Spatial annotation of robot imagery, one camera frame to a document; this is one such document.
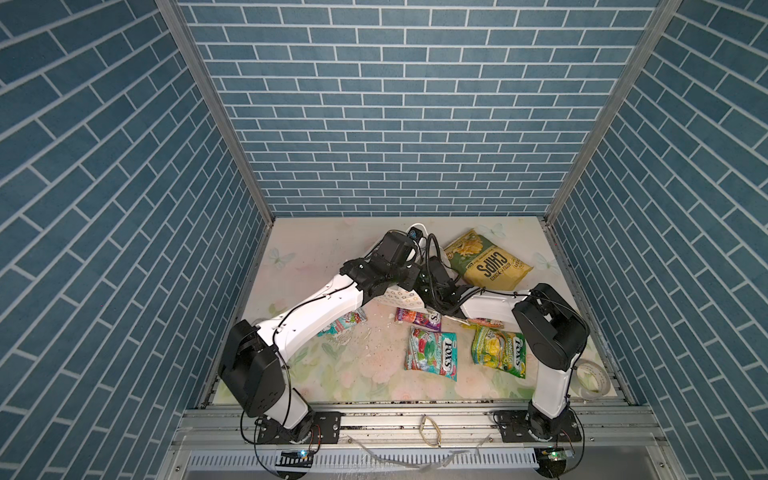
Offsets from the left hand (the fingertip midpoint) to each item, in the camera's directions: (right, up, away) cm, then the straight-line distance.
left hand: (415, 267), depth 80 cm
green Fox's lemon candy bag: (+25, -24, +4) cm, 34 cm away
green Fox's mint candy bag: (-18, -17, +11) cm, 27 cm away
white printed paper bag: (-1, -9, 0) cm, 9 cm away
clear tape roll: (+49, -32, +2) cm, 58 cm away
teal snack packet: (+5, -24, +2) cm, 25 cm away
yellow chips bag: (+24, -1, +18) cm, 30 cm away
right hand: (-3, -7, +14) cm, 16 cm away
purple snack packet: (+4, -17, +11) cm, 21 cm away
